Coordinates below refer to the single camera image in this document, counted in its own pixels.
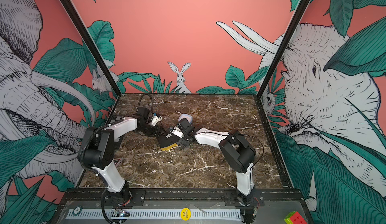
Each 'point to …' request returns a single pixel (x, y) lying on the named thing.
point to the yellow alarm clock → (168, 141)
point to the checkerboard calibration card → (115, 118)
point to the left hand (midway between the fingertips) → (164, 132)
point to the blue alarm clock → (188, 117)
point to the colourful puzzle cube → (294, 217)
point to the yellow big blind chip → (185, 214)
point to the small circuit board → (120, 214)
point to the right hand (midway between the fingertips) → (182, 131)
